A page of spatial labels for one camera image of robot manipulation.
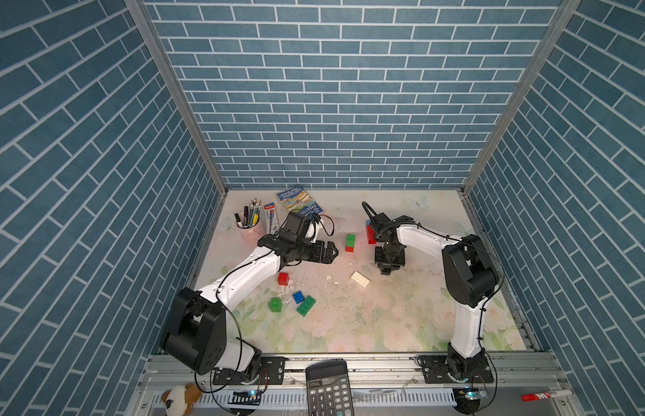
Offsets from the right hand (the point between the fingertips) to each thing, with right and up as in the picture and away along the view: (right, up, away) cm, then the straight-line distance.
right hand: (384, 268), depth 95 cm
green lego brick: (-13, +10, +2) cm, 16 cm away
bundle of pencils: (-50, +20, 0) cm, 53 cm away
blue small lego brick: (-31, -8, -8) cm, 33 cm away
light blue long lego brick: (-7, +18, -10) cm, 22 cm away
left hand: (-19, +8, -11) cm, 23 cm away
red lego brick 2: (-37, -2, -6) cm, 37 cm away
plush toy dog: (-59, -28, -28) cm, 71 cm away
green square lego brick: (-38, -9, -11) cm, 40 cm away
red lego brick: (-13, +7, +4) cm, 15 cm away
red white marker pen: (+35, -29, -26) cm, 52 cm away
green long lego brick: (-28, -10, -10) cm, 31 cm away
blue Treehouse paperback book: (-35, +26, +18) cm, 47 cm away
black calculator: (-20, -27, -25) cm, 42 cm away
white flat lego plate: (-9, -3, -4) cm, 10 cm away
